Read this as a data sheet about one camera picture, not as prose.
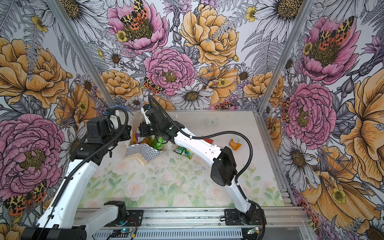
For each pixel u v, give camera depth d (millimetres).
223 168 496
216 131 1101
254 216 657
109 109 625
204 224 744
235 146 1004
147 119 688
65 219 384
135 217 732
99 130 526
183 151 965
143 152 806
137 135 749
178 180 872
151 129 665
